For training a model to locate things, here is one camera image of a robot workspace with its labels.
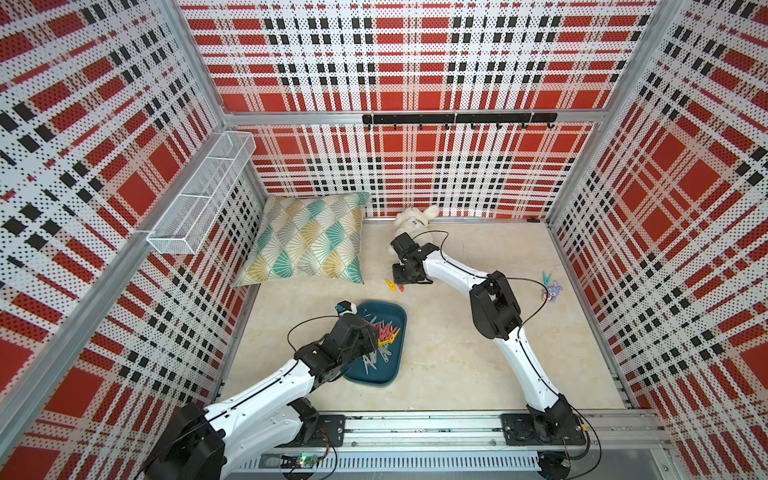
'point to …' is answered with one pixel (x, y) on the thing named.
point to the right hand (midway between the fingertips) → (405, 275)
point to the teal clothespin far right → (545, 278)
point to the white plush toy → (416, 224)
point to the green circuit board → (291, 462)
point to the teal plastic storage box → (384, 366)
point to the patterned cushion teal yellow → (307, 239)
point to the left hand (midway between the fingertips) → (378, 333)
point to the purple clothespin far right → (552, 293)
